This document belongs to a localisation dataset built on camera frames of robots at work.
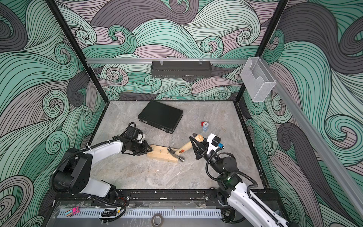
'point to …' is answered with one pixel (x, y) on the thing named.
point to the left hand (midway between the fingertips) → (150, 150)
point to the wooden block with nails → (161, 152)
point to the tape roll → (157, 220)
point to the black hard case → (164, 117)
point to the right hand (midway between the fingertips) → (190, 138)
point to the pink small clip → (75, 210)
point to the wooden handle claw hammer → (199, 138)
